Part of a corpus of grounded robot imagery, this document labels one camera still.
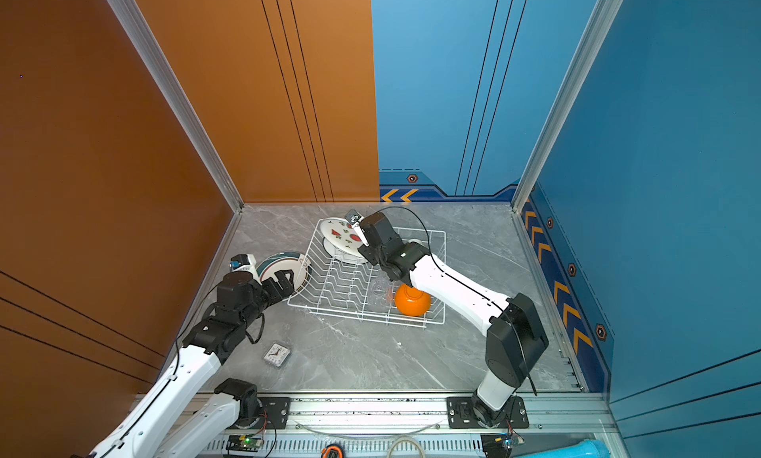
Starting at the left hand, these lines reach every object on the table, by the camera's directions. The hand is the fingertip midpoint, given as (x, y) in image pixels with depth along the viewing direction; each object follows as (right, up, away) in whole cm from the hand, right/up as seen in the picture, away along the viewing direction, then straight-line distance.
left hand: (282, 274), depth 80 cm
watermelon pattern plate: (+14, +12, +8) cm, 20 cm away
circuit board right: (+56, -40, -10) cm, 69 cm away
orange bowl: (+36, -9, +7) cm, 38 cm away
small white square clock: (-2, -22, +1) cm, 22 cm away
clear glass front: (+27, -7, +5) cm, 28 cm away
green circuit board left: (-7, -39, -9) cm, 41 cm away
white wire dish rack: (+20, -6, +10) cm, 23 cm away
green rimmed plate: (-2, -1, +22) cm, 22 cm away
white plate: (+12, +4, +19) cm, 23 cm away
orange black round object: (+16, -38, -14) cm, 43 cm away
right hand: (+24, +12, +2) cm, 27 cm away
